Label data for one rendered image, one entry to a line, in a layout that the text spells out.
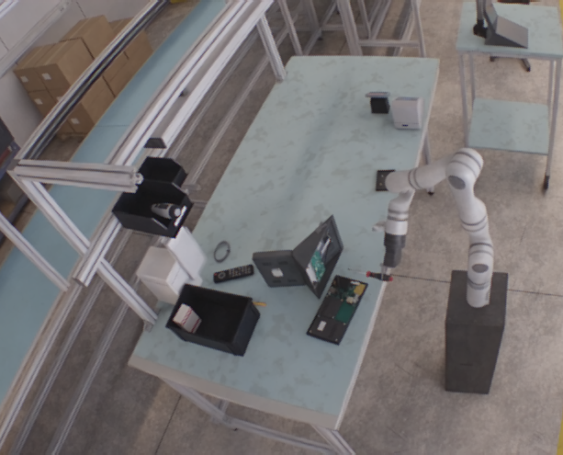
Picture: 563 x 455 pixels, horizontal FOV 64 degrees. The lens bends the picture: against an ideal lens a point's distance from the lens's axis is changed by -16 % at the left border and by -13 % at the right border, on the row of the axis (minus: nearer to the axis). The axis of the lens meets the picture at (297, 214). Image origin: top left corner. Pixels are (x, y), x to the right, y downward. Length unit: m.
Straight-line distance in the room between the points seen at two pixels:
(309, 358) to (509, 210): 1.94
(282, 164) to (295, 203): 0.26
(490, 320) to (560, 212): 1.56
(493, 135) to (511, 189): 0.39
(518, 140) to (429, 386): 1.64
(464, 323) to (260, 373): 0.78
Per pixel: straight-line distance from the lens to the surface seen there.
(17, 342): 2.73
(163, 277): 1.96
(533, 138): 3.39
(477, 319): 1.98
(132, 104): 3.56
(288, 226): 2.15
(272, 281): 1.96
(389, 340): 2.90
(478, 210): 1.54
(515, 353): 2.86
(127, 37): 1.89
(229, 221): 2.28
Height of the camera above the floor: 2.62
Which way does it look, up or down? 48 degrees down
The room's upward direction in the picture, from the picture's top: 23 degrees counter-clockwise
